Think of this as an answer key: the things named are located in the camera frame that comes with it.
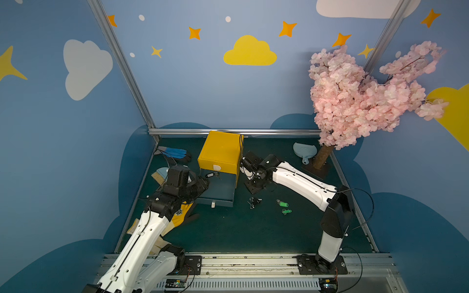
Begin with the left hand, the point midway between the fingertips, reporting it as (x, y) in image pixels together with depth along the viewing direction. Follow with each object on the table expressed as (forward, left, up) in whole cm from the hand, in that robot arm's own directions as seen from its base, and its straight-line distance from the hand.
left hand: (207, 180), depth 75 cm
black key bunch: (+1, -21, -22) cm, 30 cm away
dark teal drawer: (+4, -4, -17) cm, 18 cm away
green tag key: (+1, -36, -23) cm, 43 cm away
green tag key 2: (-4, -37, -22) cm, 43 cm away
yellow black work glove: (-9, +15, -20) cm, 27 cm away
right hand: (+3, -20, -8) cm, 22 cm away
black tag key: (+12, +1, -14) cm, 19 cm away
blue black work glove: (+30, +26, -22) cm, 46 cm away
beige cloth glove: (-19, +21, -22) cm, 36 cm away
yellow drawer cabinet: (+18, -5, -2) cm, 19 cm away
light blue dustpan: (+37, -56, -22) cm, 71 cm away
